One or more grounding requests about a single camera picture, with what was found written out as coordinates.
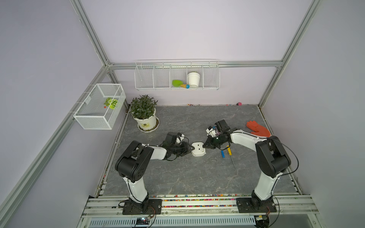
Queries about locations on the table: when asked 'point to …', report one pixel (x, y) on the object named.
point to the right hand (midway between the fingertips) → (202, 145)
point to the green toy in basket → (111, 102)
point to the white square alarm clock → (199, 150)
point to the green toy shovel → (177, 83)
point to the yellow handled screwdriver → (230, 152)
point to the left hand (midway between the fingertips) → (193, 150)
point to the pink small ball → (239, 103)
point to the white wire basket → (101, 108)
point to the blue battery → (223, 154)
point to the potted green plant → (142, 109)
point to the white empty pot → (194, 79)
